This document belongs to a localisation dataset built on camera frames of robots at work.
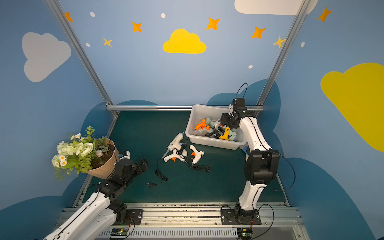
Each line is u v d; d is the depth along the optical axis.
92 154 0.65
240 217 0.68
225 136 1.00
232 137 1.01
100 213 0.53
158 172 0.88
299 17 0.73
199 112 1.09
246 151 0.98
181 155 0.96
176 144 1.01
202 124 1.07
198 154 0.96
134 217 0.75
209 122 1.11
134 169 0.66
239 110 0.64
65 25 0.74
